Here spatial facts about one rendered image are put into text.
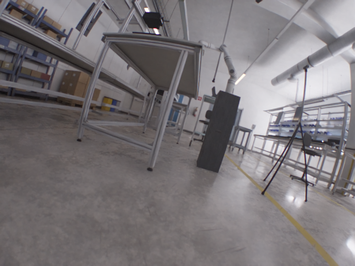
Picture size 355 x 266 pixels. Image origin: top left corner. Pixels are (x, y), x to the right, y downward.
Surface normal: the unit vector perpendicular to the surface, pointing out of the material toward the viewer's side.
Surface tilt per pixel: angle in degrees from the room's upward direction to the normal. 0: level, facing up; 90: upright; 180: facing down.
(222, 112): 90
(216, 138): 90
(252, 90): 90
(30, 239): 0
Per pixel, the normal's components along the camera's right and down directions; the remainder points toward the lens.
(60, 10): 0.95, 0.29
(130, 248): 0.29, -0.96
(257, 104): -0.11, 0.04
